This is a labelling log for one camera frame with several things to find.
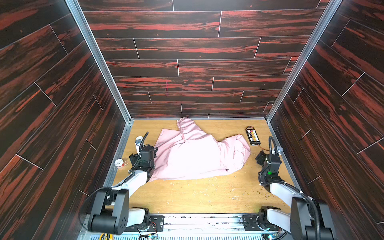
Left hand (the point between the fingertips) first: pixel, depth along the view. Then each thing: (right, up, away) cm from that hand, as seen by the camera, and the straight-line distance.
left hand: (142, 151), depth 89 cm
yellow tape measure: (-10, -37, -20) cm, 44 cm away
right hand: (+78, -2, -3) cm, 78 cm away
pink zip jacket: (+31, -1, +5) cm, 31 cm away
